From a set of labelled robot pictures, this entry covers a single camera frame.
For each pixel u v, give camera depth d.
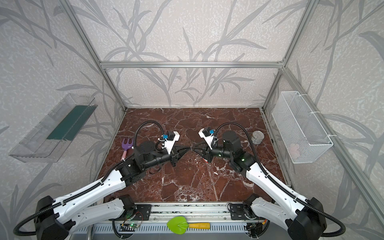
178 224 0.69
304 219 0.38
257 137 0.97
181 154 0.66
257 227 0.71
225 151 0.60
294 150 0.72
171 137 0.57
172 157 0.58
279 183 0.45
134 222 0.72
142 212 0.73
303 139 0.60
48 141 0.64
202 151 0.63
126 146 0.97
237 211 0.74
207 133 0.60
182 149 0.63
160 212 0.75
